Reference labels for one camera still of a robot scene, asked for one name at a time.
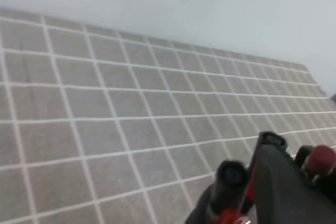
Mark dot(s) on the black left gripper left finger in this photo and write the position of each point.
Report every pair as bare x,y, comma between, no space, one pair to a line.
281,193

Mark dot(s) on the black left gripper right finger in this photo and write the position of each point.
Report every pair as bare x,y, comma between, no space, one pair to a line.
317,163

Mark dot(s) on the grey checked tablecloth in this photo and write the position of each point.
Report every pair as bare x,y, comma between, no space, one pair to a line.
104,126

